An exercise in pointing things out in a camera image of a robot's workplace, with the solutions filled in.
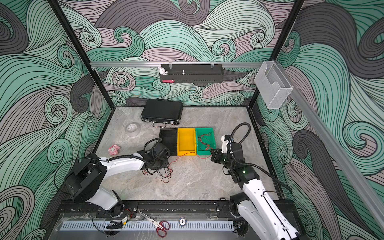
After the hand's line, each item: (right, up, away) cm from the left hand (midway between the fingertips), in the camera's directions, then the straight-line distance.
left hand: (168, 162), depth 89 cm
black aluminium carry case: (-8, +32, +24) cm, 41 cm away
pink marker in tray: (0, +50, +1) cm, 50 cm away
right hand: (+25, +10, -11) cm, 29 cm away
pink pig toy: (-35, +7, +3) cm, 36 cm away
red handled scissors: (0, -24, -21) cm, 32 cm away
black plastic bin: (-1, +14, +12) cm, 18 cm away
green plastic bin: (+24, +11, +11) cm, 29 cm away
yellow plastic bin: (+11, +11, +7) cm, 17 cm away
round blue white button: (+10, -23, -19) cm, 31 cm away
